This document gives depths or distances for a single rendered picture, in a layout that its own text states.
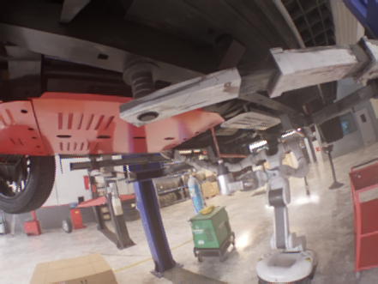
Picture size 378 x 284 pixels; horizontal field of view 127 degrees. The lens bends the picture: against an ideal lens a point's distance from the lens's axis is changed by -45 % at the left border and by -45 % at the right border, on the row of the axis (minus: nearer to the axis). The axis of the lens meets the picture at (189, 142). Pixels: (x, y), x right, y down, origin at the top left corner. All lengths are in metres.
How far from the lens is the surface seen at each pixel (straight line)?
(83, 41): 0.45
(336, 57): 0.49
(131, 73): 0.45
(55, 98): 0.59
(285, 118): 1.52
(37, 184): 1.40
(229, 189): 0.92
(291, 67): 0.38
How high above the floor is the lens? 1.33
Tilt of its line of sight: 12 degrees up
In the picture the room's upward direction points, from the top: 14 degrees counter-clockwise
